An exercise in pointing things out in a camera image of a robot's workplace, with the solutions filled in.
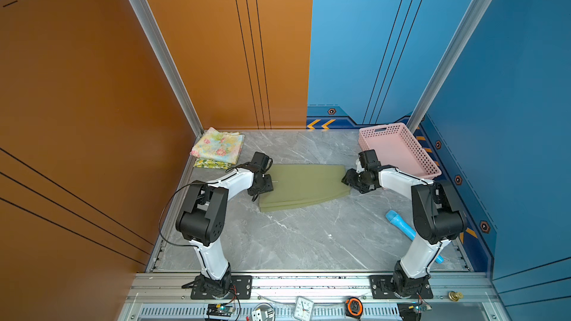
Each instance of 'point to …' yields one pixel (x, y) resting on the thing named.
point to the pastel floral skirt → (218, 146)
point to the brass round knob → (455, 296)
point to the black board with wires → (412, 311)
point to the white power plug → (257, 315)
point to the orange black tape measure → (354, 307)
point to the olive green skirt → (302, 186)
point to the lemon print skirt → (208, 163)
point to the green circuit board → (219, 310)
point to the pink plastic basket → (395, 146)
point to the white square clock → (303, 308)
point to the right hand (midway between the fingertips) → (346, 181)
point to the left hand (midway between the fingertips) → (267, 184)
